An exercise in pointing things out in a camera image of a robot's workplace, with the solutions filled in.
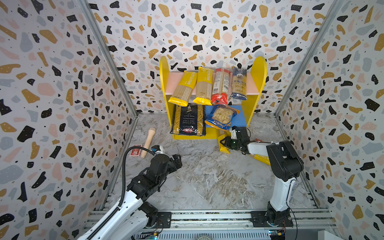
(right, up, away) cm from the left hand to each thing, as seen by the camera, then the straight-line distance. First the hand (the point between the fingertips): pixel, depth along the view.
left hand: (175, 157), depth 76 cm
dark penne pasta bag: (+6, +19, +17) cm, 26 cm away
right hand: (+25, +8, +24) cm, 36 cm away
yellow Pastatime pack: (+27, +2, +19) cm, 33 cm away
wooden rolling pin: (-23, +11, +31) cm, 40 cm away
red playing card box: (-30, -1, +22) cm, 37 cm away
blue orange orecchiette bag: (+26, +22, +18) cm, 38 cm away
